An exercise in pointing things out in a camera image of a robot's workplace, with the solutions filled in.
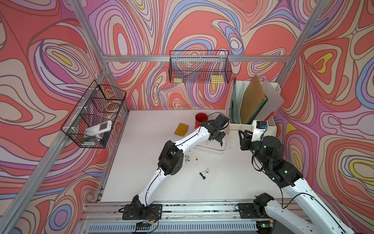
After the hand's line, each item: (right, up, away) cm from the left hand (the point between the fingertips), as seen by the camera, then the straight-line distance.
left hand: (220, 134), depth 93 cm
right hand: (+5, +2, -23) cm, 24 cm away
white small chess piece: (-16, -16, -1) cm, 22 cm away
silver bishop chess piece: (-22, -15, -1) cm, 27 cm away
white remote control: (-63, +5, -25) cm, 68 cm away
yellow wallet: (-26, +3, +14) cm, 29 cm away
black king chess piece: (-12, -25, -9) cm, 29 cm away
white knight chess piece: (-10, -21, -6) cm, 24 cm away
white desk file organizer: (+39, +3, +9) cm, 40 cm away
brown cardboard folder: (+25, +26, +9) cm, 37 cm away
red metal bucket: (-13, +11, +9) cm, 19 cm away
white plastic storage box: (-4, -8, +6) cm, 10 cm away
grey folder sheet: (+30, +20, -9) cm, 37 cm away
